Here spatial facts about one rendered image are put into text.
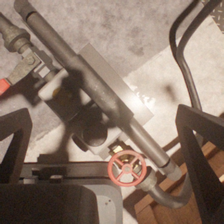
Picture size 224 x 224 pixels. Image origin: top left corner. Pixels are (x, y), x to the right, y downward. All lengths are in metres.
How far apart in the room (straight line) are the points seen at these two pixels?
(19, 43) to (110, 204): 0.53
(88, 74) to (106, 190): 0.47
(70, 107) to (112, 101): 0.14
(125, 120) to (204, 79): 0.70
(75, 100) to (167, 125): 0.57
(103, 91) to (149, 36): 0.65
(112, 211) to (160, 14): 0.79
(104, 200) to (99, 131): 0.37
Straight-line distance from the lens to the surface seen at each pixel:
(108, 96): 0.28
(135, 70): 0.86
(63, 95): 0.36
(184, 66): 0.89
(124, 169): 0.37
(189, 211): 0.73
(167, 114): 0.89
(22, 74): 0.42
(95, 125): 0.35
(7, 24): 0.48
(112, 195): 0.68
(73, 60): 0.29
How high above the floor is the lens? 0.85
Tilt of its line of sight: 85 degrees down
